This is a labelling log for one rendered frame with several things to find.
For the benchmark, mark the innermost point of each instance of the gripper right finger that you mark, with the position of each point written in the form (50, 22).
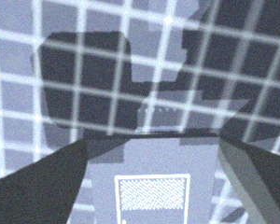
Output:
(254, 174)

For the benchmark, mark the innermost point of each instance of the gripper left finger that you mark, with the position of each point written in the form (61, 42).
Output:
(45, 191)

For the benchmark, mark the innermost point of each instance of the black work mat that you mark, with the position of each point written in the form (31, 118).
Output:
(74, 68)

